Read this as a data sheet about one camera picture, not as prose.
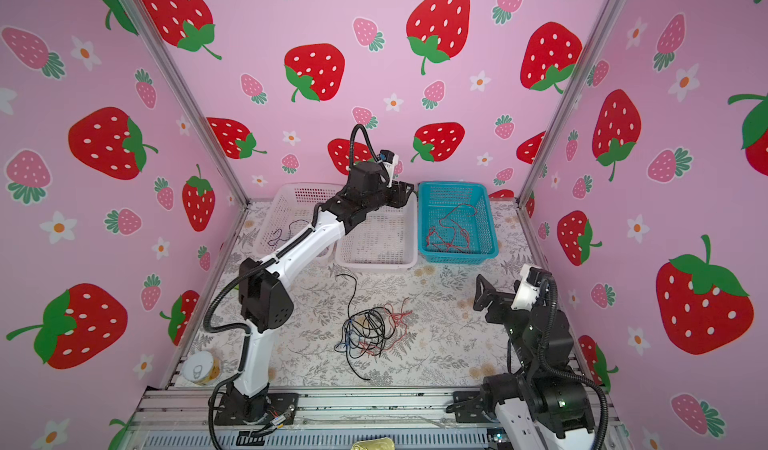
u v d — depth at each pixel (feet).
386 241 3.54
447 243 3.53
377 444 2.16
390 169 2.44
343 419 2.40
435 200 3.89
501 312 1.87
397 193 2.48
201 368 2.47
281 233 3.52
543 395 1.44
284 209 3.66
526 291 1.79
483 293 1.90
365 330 2.75
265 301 1.70
